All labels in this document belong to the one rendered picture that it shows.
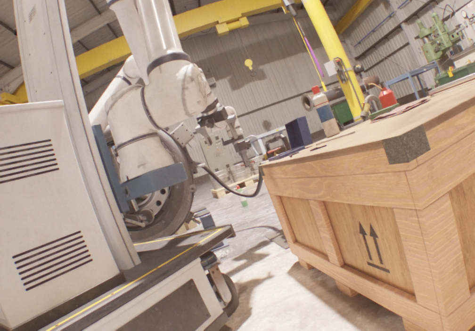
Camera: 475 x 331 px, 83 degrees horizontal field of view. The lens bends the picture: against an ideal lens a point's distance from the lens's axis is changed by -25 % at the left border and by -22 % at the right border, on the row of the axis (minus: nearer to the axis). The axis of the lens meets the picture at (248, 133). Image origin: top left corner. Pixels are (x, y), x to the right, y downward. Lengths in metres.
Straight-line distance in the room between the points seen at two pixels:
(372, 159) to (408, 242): 0.17
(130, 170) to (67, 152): 0.23
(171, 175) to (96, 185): 0.24
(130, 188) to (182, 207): 0.87
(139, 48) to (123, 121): 0.41
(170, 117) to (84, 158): 0.31
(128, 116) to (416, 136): 0.81
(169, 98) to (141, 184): 0.27
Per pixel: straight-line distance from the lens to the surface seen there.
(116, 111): 1.06
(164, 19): 1.15
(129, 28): 1.37
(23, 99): 15.27
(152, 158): 1.01
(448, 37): 12.18
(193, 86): 0.98
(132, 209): 1.90
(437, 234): 0.59
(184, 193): 1.89
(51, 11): 1.27
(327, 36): 5.05
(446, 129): 0.60
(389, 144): 0.55
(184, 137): 1.93
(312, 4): 5.21
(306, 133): 1.31
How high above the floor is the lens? 0.53
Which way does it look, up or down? 3 degrees up
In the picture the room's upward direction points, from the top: 21 degrees counter-clockwise
